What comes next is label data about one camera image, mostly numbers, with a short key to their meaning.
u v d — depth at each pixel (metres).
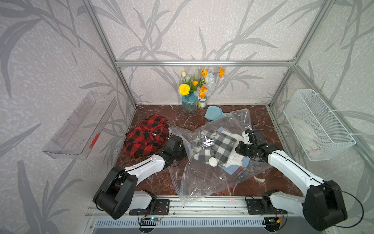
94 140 0.63
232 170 0.83
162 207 0.74
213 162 0.81
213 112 1.16
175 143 0.68
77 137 0.68
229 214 0.72
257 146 0.64
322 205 0.40
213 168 0.87
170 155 0.67
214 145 0.88
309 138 0.76
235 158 0.85
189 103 1.12
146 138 0.93
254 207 0.73
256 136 0.66
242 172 0.83
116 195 0.42
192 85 0.99
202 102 1.15
